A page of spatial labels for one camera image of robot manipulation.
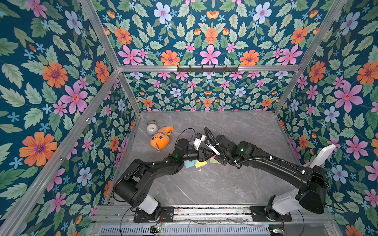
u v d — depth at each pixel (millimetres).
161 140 930
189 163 907
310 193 384
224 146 558
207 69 930
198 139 757
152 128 1045
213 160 674
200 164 907
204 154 733
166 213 736
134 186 442
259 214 718
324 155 604
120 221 717
